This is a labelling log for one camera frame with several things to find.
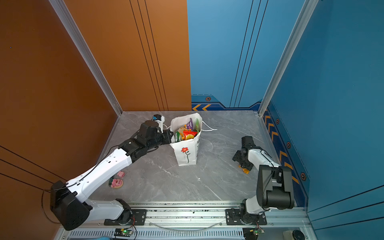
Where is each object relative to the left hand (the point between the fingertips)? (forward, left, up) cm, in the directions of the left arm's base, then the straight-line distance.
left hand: (174, 131), depth 77 cm
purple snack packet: (+8, -8, -5) cm, 12 cm away
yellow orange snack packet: (+3, -3, -4) cm, 6 cm away
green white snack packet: (-1, -1, -2) cm, 2 cm away
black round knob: (-42, -54, -14) cm, 70 cm away
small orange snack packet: (-11, -42, -23) cm, 49 cm away
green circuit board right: (-41, -38, -25) cm, 61 cm away
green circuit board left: (-41, +24, -26) cm, 54 cm away
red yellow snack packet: (0, -8, -2) cm, 8 cm away
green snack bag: (+8, -12, -4) cm, 15 cm away
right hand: (-5, -38, -23) cm, 45 cm away
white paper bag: (-7, -6, -7) cm, 12 cm away
